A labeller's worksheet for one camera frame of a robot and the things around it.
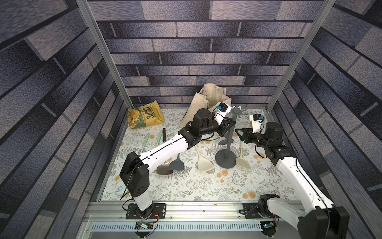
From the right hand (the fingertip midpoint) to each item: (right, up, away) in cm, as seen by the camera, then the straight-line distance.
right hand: (238, 128), depth 78 cm
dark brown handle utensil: (-42, -25, +8) cm, 50 cm away
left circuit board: (-50, -47, -8) cm, 69 cm away
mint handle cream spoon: (-58, -11, +22) cm, 63 cm away
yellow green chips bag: (-58, +8, +28) cm, 65 cm away
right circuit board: (+13, -50, -6) cm, 52 cm away
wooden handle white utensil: (-18, -23, +10) cm, 31 cm away
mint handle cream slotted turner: (+5, -21, +11) cm, 25 cm away
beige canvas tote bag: (-12, +22, +33) cm, 41 cm away
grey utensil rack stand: (-4, -20, +13) cm, 24 cm away
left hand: (-5, +4, -11) cm, 13 cm away
